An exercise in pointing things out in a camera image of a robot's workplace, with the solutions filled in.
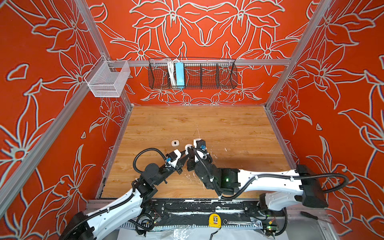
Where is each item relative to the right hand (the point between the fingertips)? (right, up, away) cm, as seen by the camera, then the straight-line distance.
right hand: (185, 149), depth 67 cm
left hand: (+1, -1, +3) cm, 3 cm away
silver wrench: (+20, -35, +3) cm, 41 cm away
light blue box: (-4, +41, +23) cm, 47 cm away
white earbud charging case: (-8, -2, +28) cm, 30 cm away
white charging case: (+1, +2, +2) cm, 3 cm away
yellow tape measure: (+14, -34, +2) cm, 37 cm away
